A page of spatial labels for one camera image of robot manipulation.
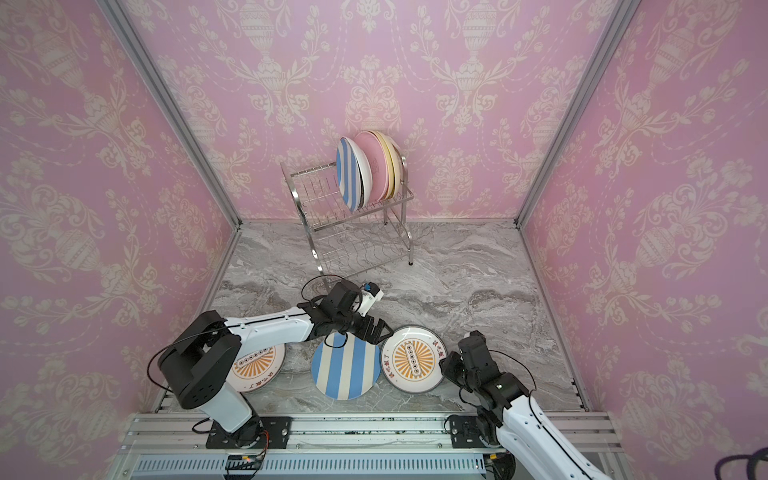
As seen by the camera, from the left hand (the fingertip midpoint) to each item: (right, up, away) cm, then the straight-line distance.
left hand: (383, 330), depth 85 cm
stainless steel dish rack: (-16, +26, +29) cm, 43 cm away
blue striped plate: (-11, -10, 0) cm, 15 cm away
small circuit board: (-34, -29, -12) cm, 47 cm away
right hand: (+16, -9, -1) cm, 19 cm away
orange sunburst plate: (+8, -8, +1) cm, 11 cm away
